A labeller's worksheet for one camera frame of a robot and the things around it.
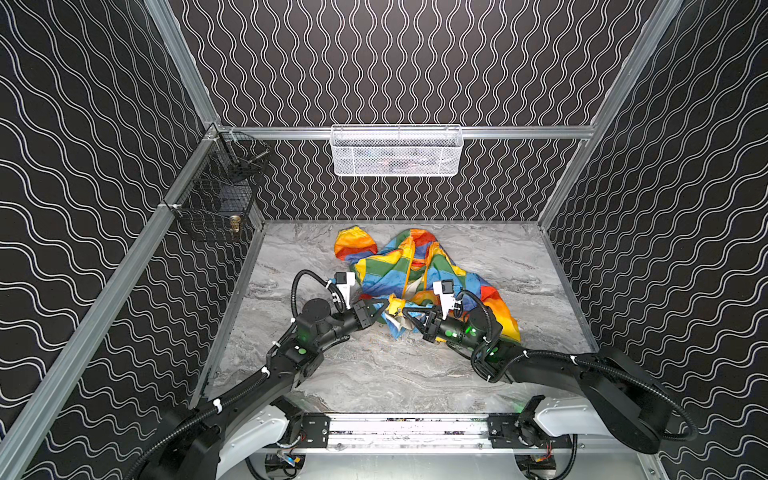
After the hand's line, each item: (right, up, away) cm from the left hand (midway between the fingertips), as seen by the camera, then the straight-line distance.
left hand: (396, 305), depth 70 cm
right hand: (+2, -3, +4) cm, 6 cm away
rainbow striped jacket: (+3, +5, +30) cm, 30 cm away
